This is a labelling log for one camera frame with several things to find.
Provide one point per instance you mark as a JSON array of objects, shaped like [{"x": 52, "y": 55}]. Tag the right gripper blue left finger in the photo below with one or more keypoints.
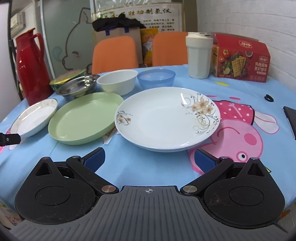
[{"x": 85, "y": 167}]

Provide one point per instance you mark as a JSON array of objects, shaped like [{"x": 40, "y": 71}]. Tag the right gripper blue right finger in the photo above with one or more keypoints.
[{"x": 213, "y": 168}]

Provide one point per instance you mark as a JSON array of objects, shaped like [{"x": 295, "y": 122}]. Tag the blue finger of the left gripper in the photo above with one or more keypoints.
[{"x": 9, "y": 139}]

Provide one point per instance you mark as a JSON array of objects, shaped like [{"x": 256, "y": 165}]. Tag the small white rimmed plate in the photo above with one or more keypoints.
[{"x": 34, "y": 118}]

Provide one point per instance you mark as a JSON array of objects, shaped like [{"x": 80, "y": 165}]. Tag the green plastic plate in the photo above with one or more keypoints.
[{"x": 85, "y": 119}]

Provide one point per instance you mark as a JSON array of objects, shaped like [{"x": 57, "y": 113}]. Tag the large white floral plate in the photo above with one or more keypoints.
[{"x": 167, "y": 119}]

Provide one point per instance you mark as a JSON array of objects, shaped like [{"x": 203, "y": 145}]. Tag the stainless steel bowl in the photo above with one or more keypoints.
[{"x": 78, "y": 87}]

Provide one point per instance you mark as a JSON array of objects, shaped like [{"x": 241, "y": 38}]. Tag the white ceramic bowl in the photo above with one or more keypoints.
[{"x": 120, "y": 82}]

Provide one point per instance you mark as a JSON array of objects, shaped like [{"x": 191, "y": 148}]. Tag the blue cartoon tablecloth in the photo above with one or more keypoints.
[{"x": 127, "y": 164}]

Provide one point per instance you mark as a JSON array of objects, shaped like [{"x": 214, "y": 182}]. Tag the red thermos jug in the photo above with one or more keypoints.
[{"x": 31, "y": 67}]

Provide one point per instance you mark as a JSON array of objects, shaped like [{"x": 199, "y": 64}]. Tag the green instant noodle cup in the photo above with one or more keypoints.
[{"x": 70, "y": 75}]

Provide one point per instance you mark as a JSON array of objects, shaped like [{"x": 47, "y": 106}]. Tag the black phone at table edge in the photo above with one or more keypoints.
[{"x": 290, "y": 113}]

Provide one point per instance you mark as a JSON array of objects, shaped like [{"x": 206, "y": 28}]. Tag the blue translucent plastic bowl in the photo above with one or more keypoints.
[{"x": 156, "y": 78}]

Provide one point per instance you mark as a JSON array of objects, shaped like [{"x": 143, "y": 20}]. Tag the red cracker box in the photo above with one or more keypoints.
[{"x": 240, "y": 58}]

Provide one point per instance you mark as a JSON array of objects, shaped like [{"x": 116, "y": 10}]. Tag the left orange chair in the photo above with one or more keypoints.
[{"x": 113, "y": 54}]

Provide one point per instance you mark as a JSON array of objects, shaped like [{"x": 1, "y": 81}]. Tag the orange chair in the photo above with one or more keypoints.
[
  {"x": 113, "y": 54},
  {"x": 169, "y": 48}
]

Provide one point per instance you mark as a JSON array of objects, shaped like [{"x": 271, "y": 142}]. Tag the white air conditioner unit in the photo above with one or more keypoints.
[{"x": 17, "y": 23}]

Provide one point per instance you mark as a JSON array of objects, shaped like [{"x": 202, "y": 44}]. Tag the white lidded tumbler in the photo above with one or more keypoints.
[{"x": 199, "y": 51}]

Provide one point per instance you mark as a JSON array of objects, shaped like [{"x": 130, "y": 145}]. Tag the right orange chair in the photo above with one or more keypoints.
[{"x": 169, "y": 48}]

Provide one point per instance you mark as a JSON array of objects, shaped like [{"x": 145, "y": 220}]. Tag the cardboard box with blue tape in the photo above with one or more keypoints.
[{"x": 117, "y": 32}]

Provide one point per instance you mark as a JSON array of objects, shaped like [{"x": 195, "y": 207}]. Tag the yellow snack bag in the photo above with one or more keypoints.
[{"x": 147, "y": 36}]

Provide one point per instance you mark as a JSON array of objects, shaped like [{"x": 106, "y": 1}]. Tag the black cloth on box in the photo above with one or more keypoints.
[{"x": 103, "y": 24}]

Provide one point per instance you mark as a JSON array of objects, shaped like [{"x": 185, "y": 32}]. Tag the wall poster with chinese text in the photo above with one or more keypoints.
[{"x": 166, "y": 16}]

